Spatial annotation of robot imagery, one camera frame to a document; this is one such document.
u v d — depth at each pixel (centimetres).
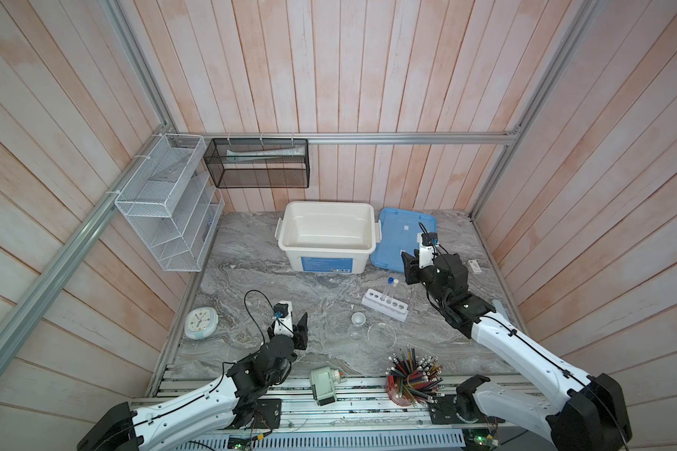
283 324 66
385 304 90
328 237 114
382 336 88
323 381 75
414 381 67
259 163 104
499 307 91
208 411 52
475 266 104
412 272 70
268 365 60
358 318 89
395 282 82
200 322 88
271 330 72
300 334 71
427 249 66
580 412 38
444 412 73
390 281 82
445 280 58
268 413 73
